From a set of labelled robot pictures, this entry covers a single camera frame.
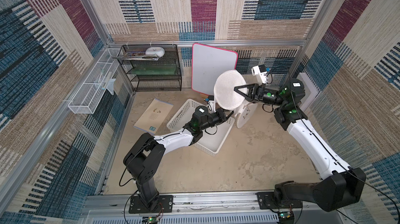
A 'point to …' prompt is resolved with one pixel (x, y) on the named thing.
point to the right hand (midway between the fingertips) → (234, 89)
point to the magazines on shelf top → (138, 56)
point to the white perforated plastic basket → (212, 138)
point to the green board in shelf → (153, 69)
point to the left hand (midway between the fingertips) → (234, 110)
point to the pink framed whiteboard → (208, 63)
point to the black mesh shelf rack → (146, 83)
